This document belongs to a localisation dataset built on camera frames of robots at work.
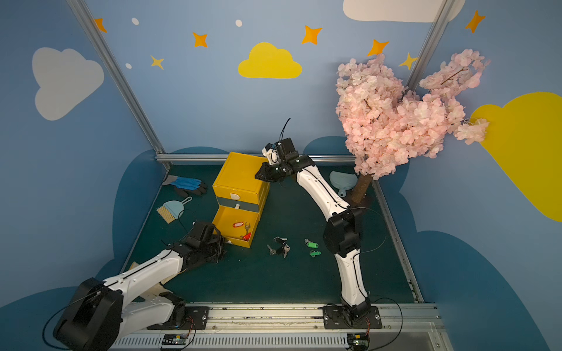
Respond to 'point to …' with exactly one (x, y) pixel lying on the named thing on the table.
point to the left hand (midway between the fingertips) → (231, 238)
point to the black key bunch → (283, 249)
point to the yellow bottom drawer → (224, 219)
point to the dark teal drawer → (238, 204)
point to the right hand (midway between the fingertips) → (260, 174)
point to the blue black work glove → (186, 186)
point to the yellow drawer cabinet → (241, 195)
